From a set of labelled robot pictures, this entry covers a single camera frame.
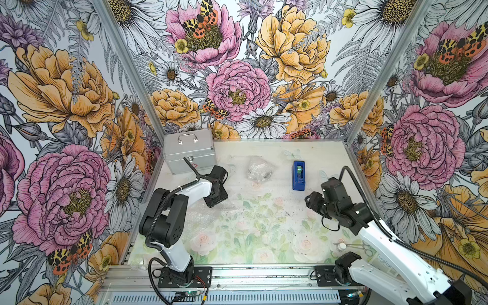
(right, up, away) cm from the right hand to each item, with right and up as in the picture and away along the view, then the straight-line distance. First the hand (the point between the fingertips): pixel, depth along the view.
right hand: (307, 205), depth 79 cm
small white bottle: (+14, -16, -1) cm, 21 cm away
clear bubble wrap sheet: (-18, +13, +22) cm, 32 cm away
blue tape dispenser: (+2, +10, +21) cm, 23 cm away
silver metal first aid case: (-50, +25, +20) cm, 59 cm away
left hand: (-38, -3, +15) cm, 41 cm away
